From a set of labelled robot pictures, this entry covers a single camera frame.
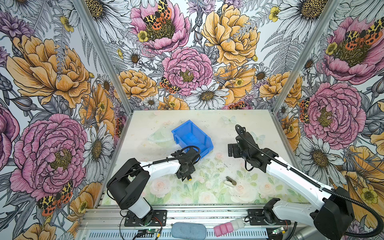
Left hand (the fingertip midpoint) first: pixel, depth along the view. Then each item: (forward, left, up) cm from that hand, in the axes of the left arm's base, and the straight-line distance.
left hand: (187, 175), depth 88 cm
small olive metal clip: (-6, -25, +2) cm, 26 cm away
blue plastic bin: (+28, 0, +2) cm, 28 cm away
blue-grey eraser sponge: (-27, -1, +3) cm, 27 cm away
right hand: (+7, -28, +14) cm, 32 cm away
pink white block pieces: (-26, -17, +1) cm, 32 cm away
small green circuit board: (-26, +16, 0) cm, 31 cm away
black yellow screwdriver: (-2, -1, +2) cm, 3 cm away
